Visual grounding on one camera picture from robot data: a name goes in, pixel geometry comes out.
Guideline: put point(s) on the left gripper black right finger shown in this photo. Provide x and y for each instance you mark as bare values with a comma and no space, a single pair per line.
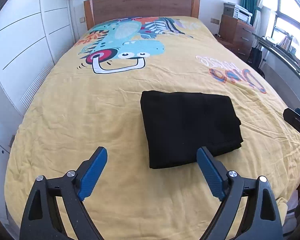
261,217

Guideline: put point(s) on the black pants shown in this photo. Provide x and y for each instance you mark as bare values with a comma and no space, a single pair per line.
178,124

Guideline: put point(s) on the brown wooden dresser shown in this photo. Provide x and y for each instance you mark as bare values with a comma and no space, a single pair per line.
237,36

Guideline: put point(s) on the wooden headboard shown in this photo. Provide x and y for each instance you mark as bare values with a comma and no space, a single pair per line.
99,11

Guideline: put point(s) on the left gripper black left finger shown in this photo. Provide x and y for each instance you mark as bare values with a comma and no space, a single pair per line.
42,218

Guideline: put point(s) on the glass desk with metal rail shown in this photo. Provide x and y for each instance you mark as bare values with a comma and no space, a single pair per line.
288,59

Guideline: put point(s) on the white printer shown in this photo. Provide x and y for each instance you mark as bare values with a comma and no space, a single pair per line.
238,12

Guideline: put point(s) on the black bag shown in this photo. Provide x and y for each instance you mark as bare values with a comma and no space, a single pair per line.
255,57

